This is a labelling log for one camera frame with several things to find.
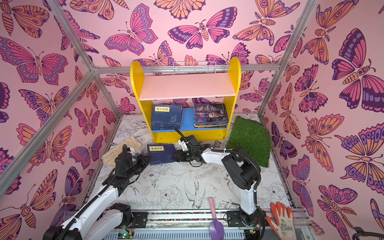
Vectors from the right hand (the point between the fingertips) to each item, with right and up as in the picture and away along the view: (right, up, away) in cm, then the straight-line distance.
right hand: (174, 156), depth 89 cm
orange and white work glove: (+55, -28, -18) cm, 64 cm away
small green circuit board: (-21, -35, -17) cm, 44 cm away
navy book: (-5, +24, +3) cm, 25 cm away
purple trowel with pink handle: (+23, -30, -20) cm, 43 cm away
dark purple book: (+22, +25, +3) cm, 33 cm away
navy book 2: (-8, +2, 0) cm, 8 cm away
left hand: (-11, +2, -6) cm, 13 cm away
